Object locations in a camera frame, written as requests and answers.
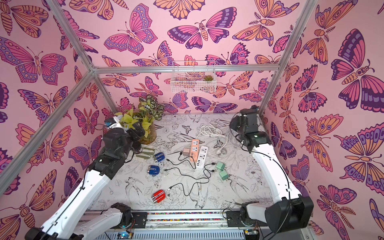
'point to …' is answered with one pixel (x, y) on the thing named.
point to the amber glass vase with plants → (148, 111)
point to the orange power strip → (194, 150)
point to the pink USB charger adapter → (186, 151)
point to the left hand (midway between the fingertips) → (138, 125)
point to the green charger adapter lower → (224, 175)
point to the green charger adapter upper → (220, 166)
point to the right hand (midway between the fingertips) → (235, 121)
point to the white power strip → (202, 157)
